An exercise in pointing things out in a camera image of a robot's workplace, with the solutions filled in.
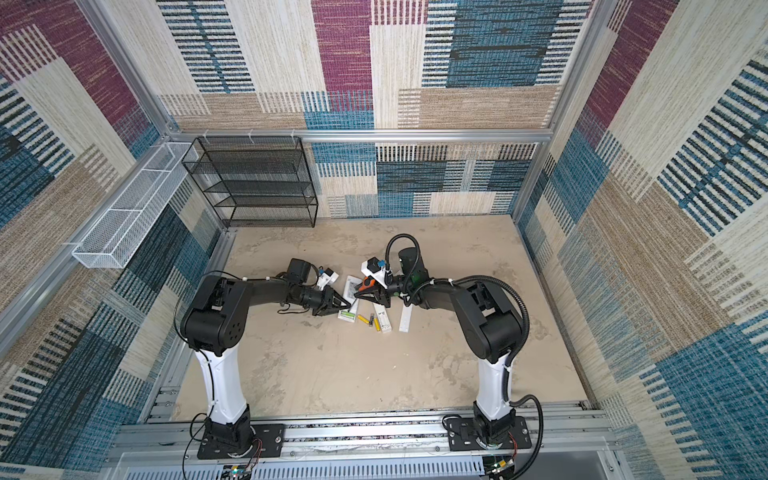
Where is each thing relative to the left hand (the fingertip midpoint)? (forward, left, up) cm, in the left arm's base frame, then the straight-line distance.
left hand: (349, 304), depth 95 cm
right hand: (0, -4, +7) cm, 8 cm away
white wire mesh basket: (-1, +52, +31) cm, 60 cm away
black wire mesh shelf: (+44, +35, +14) cm, 58 cm away
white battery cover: (-5, -17, -2) cm, 18 cm away
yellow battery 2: (-7, -9, -1) cm, 11 cm away
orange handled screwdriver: (-2, -7, +14) cm, 15 cm away
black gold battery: (-4, -7, -2) cm, 8 cm away
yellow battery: (-4, -5, -2) cm, 6 cm away
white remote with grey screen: (-3, 0, -1) cm, 3 cm away
